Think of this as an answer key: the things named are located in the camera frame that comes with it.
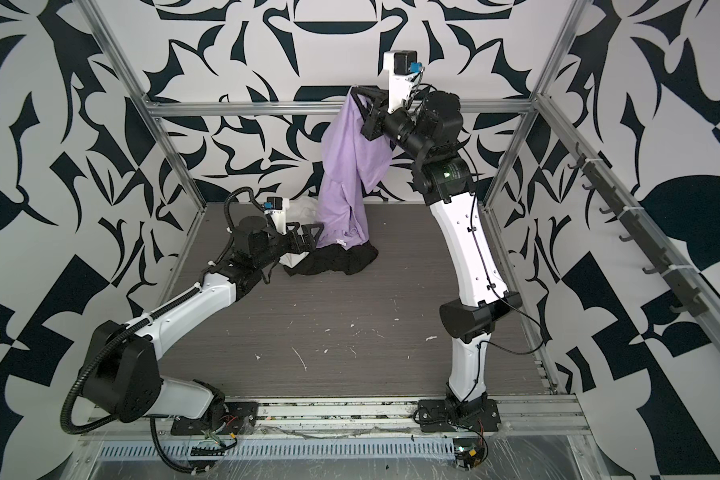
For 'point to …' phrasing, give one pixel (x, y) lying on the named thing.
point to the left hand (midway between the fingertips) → (312, 218)
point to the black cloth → (348, 259)
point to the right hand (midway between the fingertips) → (351, 85)
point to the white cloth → (302, 210)
